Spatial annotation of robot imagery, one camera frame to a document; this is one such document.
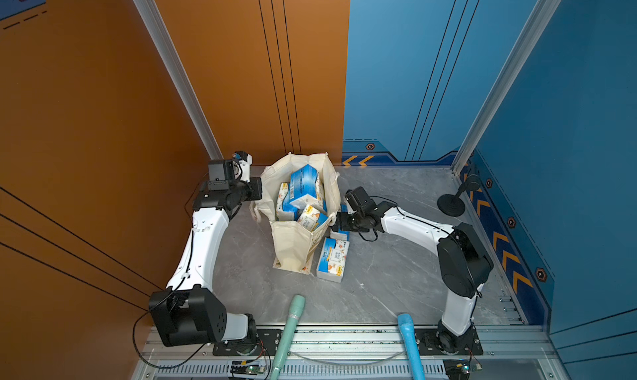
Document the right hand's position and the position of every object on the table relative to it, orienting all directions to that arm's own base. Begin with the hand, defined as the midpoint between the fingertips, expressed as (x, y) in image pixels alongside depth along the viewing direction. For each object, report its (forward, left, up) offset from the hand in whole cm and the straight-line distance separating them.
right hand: (340, 224), depth 91 cm
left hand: (+5, +27, +19) cm, 33 cm away
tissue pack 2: (-14, +3, -1) cm, 14 cm away
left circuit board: (-42, +30, -11) cm, 53 cm away
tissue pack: (-4, +10, +11) cm, 15 cm away
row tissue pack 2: (-4, -2, 0) cm, 4 cm away
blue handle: (-32, -19, -4) cm, 38 cm away
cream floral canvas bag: (-11, +15, +5) cm, 20 cm away
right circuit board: (-42, -34, -9) cm, 55 cm away
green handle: (-27, +14, -5) cm, 31 cm away
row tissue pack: (+6, +13, +16) cm, 22 cm away
